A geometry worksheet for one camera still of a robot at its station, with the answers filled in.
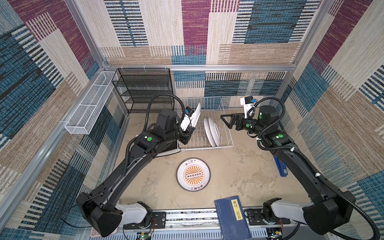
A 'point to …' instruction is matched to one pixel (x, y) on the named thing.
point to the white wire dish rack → (212, 107)
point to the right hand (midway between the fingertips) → (226, 118)
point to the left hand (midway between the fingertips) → (194, 125)
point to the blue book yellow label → (233, 222)
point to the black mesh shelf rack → (137, 87)
